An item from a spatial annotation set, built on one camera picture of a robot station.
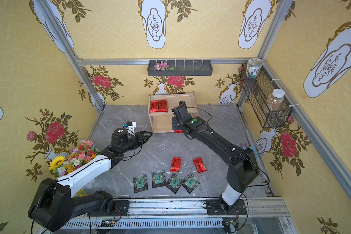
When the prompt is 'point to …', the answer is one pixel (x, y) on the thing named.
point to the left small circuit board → (107, 223)
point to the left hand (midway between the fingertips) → (147, 133)
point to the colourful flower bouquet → (84, 151)
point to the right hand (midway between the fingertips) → (181, 118)
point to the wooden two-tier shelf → (161, 122)
